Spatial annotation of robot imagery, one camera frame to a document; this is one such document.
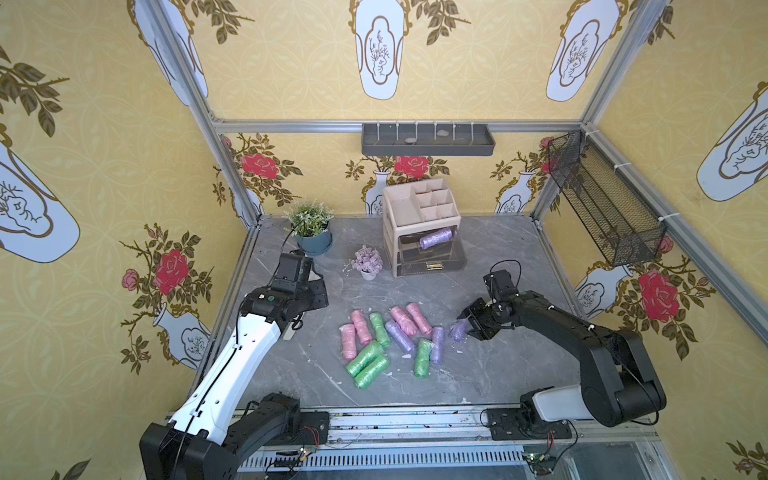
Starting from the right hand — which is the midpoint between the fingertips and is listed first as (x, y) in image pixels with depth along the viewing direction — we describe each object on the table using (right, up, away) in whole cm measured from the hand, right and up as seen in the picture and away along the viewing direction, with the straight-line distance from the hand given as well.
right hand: (459, 322), depth 89 cm
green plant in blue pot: (-47, +30, +9) cm, 56 cm away
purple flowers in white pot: (-27, +18, +6) cm, 33 cm away
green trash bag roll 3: (-24, -10, -7) cm, 27 cm away
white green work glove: (-51, -3, +1) cm, 51 cm away
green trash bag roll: (-23, -3, -1) cm, 23 cm away
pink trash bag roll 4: (-12, +2, +3) cm, 13 cm away
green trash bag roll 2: (-26, -7, -5) cm, 28 cm away
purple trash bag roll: (-7, +25, +1) cm, 26 cm away
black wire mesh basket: (+44, +29, -6) cm, 53 cm away
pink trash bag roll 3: (-16, -1, +1) cm, 16 cm away
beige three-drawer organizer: (-12, +28, -2) cm, 31 cm away
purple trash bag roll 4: (-7, -6, -3) cm, 9 cm away
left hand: (-39, +11, -9) cm, 41 cm away
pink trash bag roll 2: (-29, -2, -1) cm, 29 cm away
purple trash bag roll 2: (0, -2, -1) cm, 2 cm away
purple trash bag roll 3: (-16, -5, -3) cm, 17 cm away
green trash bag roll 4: (-12, -10, -8) cm, 17 cm away
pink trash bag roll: (-32, -5, -3) cm, 33 cm away
